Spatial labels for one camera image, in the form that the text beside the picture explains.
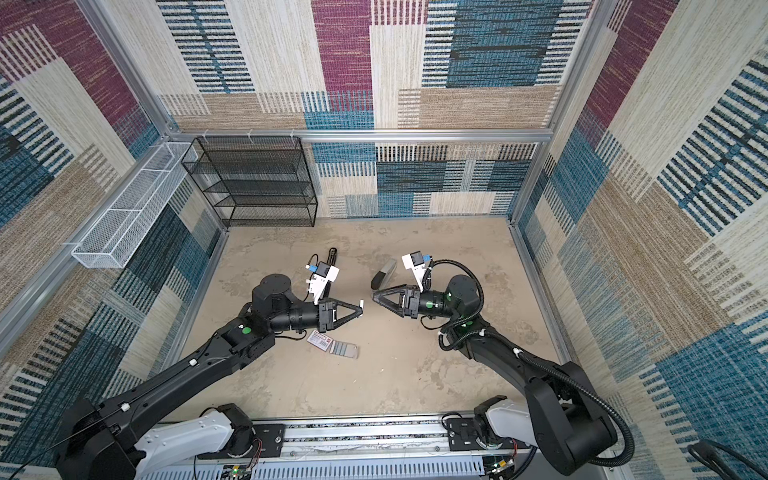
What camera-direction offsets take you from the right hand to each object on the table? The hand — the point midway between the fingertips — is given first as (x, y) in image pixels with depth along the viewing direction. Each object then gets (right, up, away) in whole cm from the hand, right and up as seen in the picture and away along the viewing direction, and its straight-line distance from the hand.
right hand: (376, 302), depth 69 cm
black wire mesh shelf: (-45, +37, +40) cm, 71 cm away
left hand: (-3, -1, -3) cm, 4 cm away
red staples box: (-17, -15, +20) cm, 30 cm away
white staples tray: (-11, -17, +19) cm, 27 cm away
